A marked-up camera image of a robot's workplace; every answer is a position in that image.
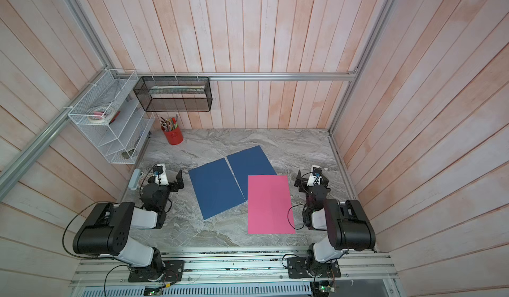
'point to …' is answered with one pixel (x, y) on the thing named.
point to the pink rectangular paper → (270, 209)
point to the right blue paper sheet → (250, 162)
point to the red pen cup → (172, 132)
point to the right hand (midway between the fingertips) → (310, 170)
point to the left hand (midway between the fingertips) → (172, 172)
